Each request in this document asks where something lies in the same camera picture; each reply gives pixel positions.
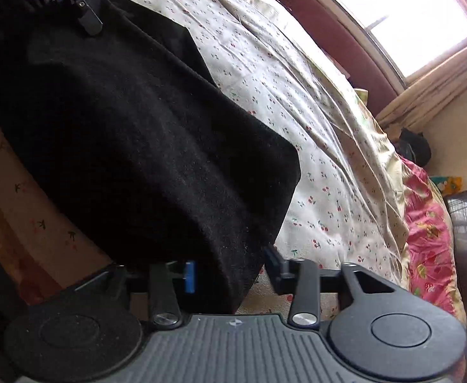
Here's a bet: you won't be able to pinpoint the pink floral quilt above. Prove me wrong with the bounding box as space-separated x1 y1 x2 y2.
200 0 467 328

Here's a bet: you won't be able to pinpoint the black bag on floor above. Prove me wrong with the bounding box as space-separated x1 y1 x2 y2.
394 128 432 167

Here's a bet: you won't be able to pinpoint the cherry print bed sheet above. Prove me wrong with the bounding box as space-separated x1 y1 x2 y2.
0 0 408 303

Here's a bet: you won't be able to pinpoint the dark red headboard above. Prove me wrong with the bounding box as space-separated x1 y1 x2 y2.
278 0 397 115

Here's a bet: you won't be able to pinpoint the bright window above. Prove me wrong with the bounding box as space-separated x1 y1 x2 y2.
335 0 467 82

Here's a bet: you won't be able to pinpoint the black pants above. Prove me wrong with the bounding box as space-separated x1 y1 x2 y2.
0 0 301 314

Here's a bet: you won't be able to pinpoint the beige curtain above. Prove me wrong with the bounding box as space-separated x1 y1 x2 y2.
376 47 467 140

